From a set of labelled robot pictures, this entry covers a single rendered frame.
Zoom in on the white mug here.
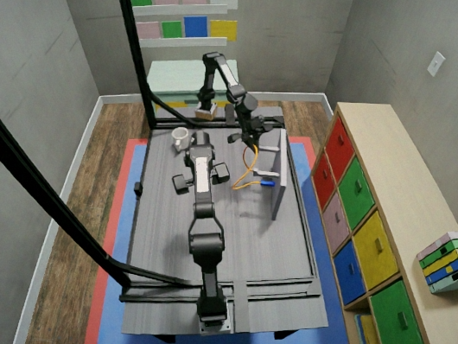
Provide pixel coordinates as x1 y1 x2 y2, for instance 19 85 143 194
172 128 189 151

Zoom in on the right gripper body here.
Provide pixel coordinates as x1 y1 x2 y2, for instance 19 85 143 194
172 162 230 195

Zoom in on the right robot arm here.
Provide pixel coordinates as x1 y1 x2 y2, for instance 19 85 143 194
183 130 228 327

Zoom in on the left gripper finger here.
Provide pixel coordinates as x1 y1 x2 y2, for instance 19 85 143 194
241 137 256 154
252 134 262 150

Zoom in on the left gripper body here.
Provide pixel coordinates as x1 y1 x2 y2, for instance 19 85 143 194
227 115 273 143

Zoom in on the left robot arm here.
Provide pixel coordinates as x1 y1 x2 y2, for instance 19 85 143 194
197 51 264 131

